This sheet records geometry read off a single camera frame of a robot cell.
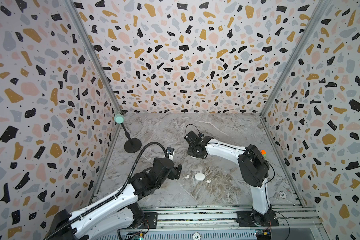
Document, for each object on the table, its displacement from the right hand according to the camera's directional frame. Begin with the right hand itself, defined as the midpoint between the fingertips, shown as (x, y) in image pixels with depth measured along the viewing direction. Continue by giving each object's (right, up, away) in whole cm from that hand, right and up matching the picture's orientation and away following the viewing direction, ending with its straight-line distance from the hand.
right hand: (190, 150), depth 93 cm
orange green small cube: (+48, -2, +4) cm, 48 cm away
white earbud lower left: (-2, -15, -6) cm, 16 cm away
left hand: (-8, -3, -17) cm, 19 cm away
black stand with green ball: (-38, +2, +6) cm, 38 cm away
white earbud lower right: (+11, -17, -6) cm, 21 cm away
